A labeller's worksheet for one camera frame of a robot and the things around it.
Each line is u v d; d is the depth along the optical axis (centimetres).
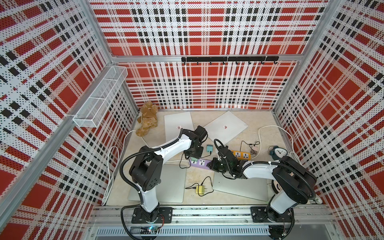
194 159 83
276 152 92
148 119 100
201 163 89
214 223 73
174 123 114
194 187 81
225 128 112
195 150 75
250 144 99
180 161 91
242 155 93
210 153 95
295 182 45
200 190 80
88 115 68
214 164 78
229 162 69
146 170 47
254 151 95
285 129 111
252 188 127
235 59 89
